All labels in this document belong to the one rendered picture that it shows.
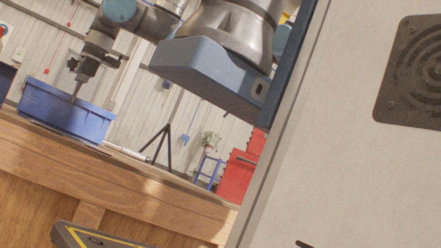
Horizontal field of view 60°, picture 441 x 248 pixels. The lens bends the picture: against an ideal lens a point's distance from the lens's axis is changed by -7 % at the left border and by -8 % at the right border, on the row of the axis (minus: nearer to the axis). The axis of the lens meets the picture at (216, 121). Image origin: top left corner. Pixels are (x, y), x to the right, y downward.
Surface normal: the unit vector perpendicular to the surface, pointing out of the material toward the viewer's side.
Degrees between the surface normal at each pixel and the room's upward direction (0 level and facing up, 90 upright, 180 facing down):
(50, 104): 90
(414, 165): 90
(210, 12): 70
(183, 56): 90
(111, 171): 90
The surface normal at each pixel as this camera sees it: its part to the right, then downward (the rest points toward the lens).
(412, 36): -0.73, -0.38
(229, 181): -0.11, -0.18
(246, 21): 0.37, -0.34
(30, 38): 0.37, 0.02
